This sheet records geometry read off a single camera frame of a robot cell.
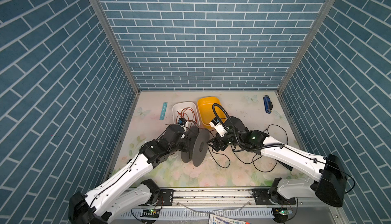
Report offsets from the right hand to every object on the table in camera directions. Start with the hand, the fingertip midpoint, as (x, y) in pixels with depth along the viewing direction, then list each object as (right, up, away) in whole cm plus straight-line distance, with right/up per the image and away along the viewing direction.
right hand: (210, 137), depth 77 cm
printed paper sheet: (+3, -36, -9) cm, 37 cm away
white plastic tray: (-15, +12, +32) cm, 37 cm away
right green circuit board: (+34, -36, -5) cm, 50 cm away
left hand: (-10, -1, -1) cm, 10 cm away
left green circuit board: (-29, -36, -4) cm, 46 cm away
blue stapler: (+44, +17, +32) cm, 56 cm away
